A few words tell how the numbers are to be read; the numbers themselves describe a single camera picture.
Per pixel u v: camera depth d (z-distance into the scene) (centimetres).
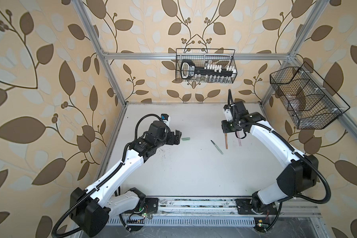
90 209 38
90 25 79
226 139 83
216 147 96
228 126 74
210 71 83
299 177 42
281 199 55
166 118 67
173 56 89
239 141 99
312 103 72
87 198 39
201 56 90
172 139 68
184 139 100
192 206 75
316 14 73
